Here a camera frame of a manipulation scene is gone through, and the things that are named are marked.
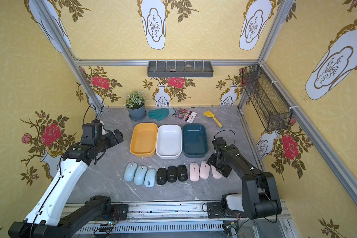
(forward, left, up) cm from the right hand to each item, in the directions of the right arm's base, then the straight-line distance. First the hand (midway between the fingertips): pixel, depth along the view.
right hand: (215, 167), depth 87 cm
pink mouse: (-3, +12, +1) cm, 13 cm away
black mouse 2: (-5, +25, +2) cm, 26 cm away
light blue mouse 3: (-8, +37, +2) cm, 38 cm away
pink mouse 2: (-1, +6, 0) cm, 6 cm away
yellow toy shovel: (+43, 0, 0) cm, 43 cm away
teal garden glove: (+41, +40, 0) cm, 57 cm away
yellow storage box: (+18, +46, +1) cm, 49 cm away
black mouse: (-7, +31, +2) cm, 32 cm away
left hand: (+6, +53, +21) cm, 58 cm away
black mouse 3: (-5, +19, +2) cm, 20 cm away
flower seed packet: (+42, +17, -2) cm, 45 cm away
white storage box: (+17, +29, 0) cm, 34 cm away
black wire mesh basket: (+24, -31, +24) cm, 45 cm away
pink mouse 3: (-4, 0, +1) cm, 4 cm away
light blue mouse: (-4, +50, +2) cm, 50 cm away
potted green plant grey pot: (+39, +53, +16) cm, 68 cm away
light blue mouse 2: (-5, +43, +2) cm, 44 cm away
